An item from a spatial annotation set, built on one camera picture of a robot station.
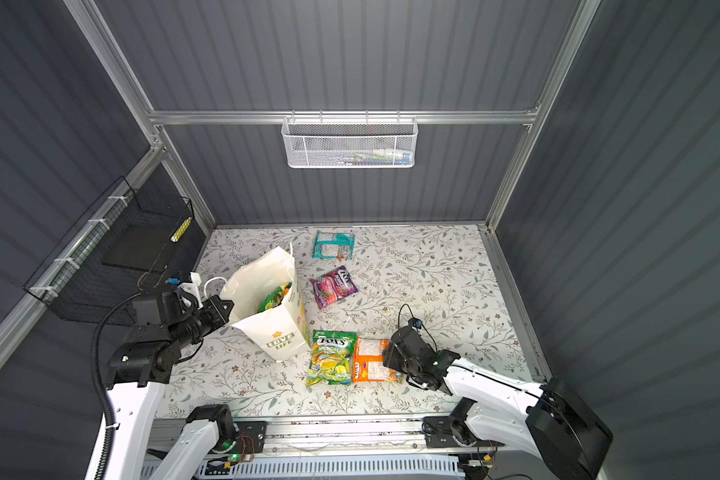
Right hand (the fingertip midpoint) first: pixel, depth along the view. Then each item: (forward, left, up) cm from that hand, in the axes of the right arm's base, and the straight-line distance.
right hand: (391, 358), depth 85 cm
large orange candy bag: (-2, +6, +2) cm, 7 cm away
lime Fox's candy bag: (0, +17, +2) cm, 17 cm away
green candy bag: (+13, +33, +13) cm, 38 cm away
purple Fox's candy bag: (+23, +19, +3) cm, 30 cm away
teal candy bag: (+42, +18, +2) cm, 46 cm away
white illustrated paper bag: (+17, +40, +7) cm, 43 cm away
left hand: (+5, +39, +24) cm, 46 cm away
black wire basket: (+21, +68, +30) cm, 78 cm away
